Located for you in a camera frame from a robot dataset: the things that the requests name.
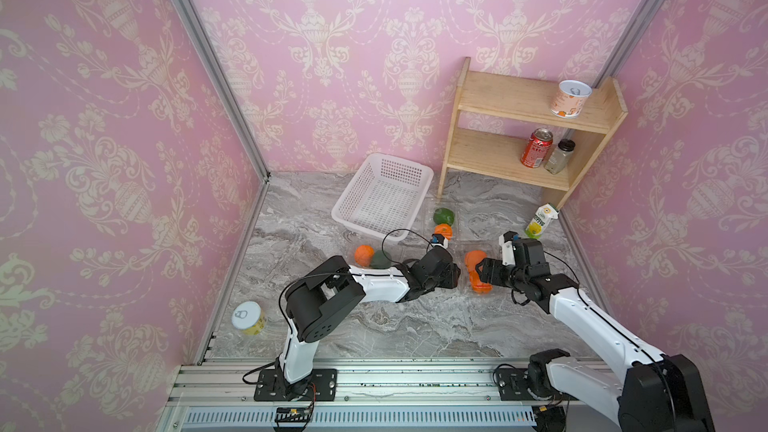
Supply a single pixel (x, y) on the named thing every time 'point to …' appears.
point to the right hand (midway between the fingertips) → (488, 267)
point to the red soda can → (536, 147)
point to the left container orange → (363, 254)
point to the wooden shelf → (506, 157)
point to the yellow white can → (248, 317)
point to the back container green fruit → (444, 216)
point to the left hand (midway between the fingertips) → (458, 275)
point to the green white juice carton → (541, 220)
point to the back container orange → (444, 229)
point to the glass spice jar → (558, 160)
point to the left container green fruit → (380, 261)
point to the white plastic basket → (384, 196)
